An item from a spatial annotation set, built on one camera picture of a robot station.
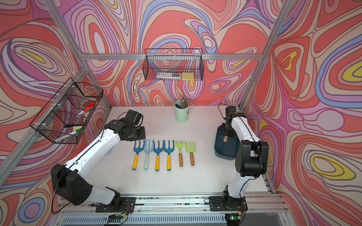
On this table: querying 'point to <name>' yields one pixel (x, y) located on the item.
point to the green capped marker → (66, 136)
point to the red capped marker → (87, 108)
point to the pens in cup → (184, 103)
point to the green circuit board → (114, 218)
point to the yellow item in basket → (187, 76)
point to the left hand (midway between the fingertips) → (144, 135)
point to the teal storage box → (226, 147)
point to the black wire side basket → (63, 120)
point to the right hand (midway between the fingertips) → (227, 137)
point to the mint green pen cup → (182, 110)
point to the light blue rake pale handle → (147, 149)
